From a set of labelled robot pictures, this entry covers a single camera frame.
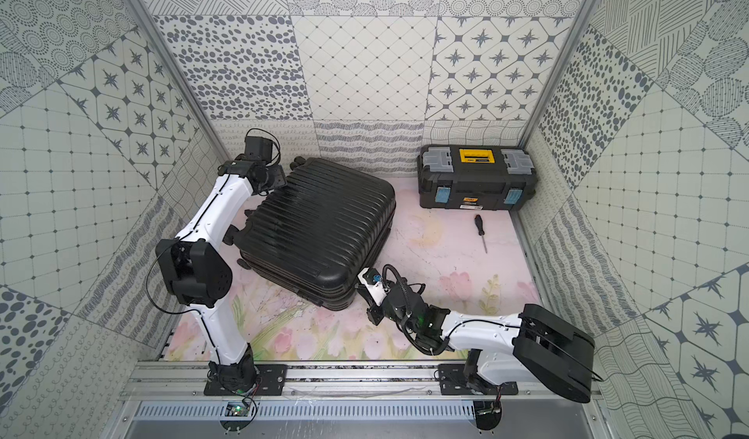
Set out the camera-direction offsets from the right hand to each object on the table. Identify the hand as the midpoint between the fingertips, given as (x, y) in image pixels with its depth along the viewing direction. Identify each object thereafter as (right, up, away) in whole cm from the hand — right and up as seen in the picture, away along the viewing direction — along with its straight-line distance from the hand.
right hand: (360, 292), depth 79 cm
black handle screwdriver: (+41, +16, +25) cm, 51 cm away
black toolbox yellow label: (+44, +33, +19) cm, 58 cm away
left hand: (-24, +33, +11) cm, 42 cm away
